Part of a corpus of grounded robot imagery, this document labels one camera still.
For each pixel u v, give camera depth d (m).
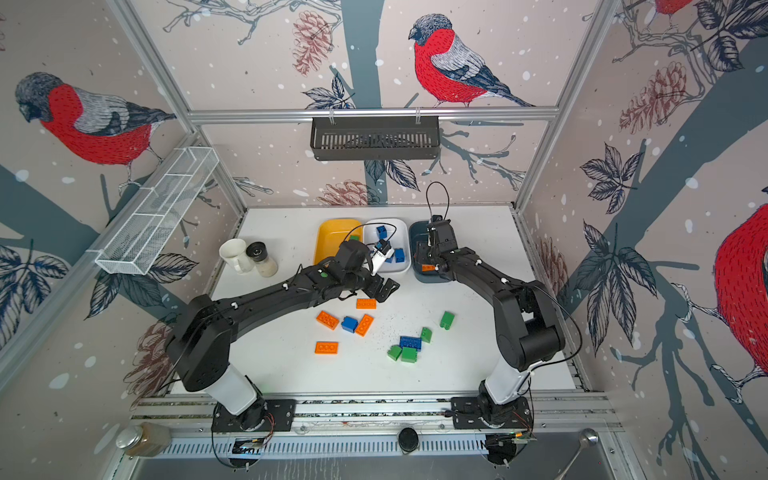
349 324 0.88
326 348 0.85
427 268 1.01
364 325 0.88
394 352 0.83
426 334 0.86
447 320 0.87
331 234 1.11
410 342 0.86
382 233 1.10
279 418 0.73
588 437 0.69
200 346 0.44
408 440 0.63
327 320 0.90
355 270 0.68
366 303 0.92
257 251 0.95
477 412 0.73
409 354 0.83
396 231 1.10
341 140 1.07
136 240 0.72
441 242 0.73
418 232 1.08
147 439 0.64
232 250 1.00
